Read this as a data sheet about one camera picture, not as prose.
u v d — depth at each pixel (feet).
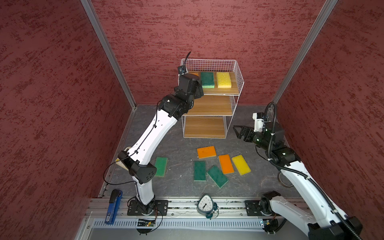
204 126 3.53
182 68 1.85
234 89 2.39
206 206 2.34
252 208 2.43
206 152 3.04
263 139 1.99
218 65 2.94
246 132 2.13
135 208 2.39
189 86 1.60
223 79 2.43
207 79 2.43
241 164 2.95
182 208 2.48
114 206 2.37
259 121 2.15
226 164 2.94
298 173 1.52
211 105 2.88
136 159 1.42
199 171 2.79
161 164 2.89
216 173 2.80
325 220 1.27
